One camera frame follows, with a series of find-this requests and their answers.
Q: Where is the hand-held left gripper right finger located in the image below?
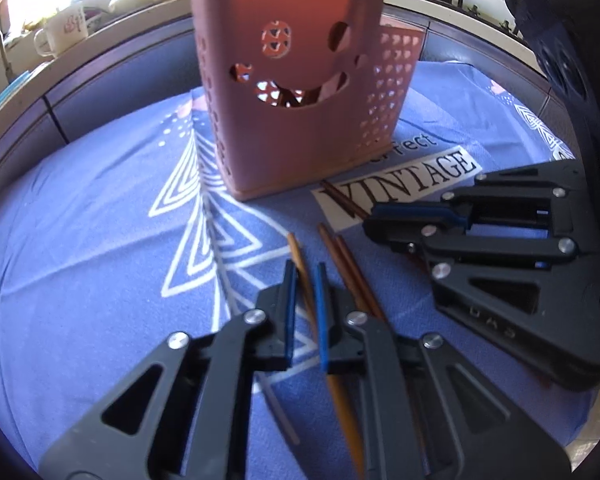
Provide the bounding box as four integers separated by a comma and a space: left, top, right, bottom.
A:
315, 261, 572, 480

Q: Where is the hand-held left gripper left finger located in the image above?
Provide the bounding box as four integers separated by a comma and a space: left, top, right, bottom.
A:
37, 260, 300, 480

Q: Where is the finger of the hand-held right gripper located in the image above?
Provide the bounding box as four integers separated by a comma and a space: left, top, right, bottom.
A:
362, 160, 589, 252
390, 226, 600, 392

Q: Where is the light wooden chopstick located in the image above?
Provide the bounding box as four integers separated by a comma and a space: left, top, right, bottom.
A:
286, 231, 368, 480

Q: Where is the dark wooden chopstick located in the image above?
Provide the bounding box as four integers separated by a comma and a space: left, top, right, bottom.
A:
335, 234, 388, 321
318, 223, 381, 323
321, 179, 372, 220

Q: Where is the pink plastic utensil holder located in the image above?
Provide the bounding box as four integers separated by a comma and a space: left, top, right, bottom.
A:
190, 0, 426, 202

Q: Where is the black gas stove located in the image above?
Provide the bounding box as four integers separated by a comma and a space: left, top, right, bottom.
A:
405, 0, 533, 41

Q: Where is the blue printed tablecloth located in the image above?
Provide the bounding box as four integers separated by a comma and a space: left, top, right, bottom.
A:
0, 57, 600, 480

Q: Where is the pale oblong vegetable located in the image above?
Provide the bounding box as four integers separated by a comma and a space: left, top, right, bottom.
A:
107, 0, 157, 15

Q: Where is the white printed mug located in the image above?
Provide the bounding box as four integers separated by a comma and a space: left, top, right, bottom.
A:
32, 2, 89, 59

